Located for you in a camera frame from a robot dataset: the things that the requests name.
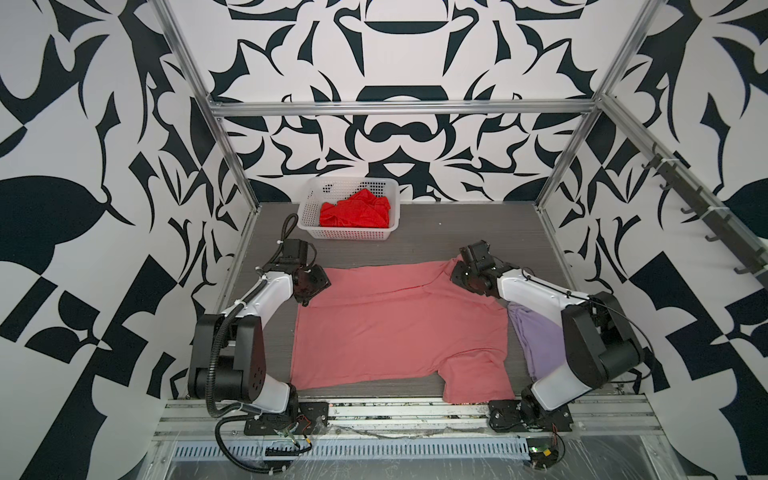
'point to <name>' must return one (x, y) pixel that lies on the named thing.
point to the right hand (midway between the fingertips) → (457, 272)
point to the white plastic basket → (333, 190)
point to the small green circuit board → (542, 452)
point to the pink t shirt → (387, 322)
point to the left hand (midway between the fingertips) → (324, 279)
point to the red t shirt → (362, 209)
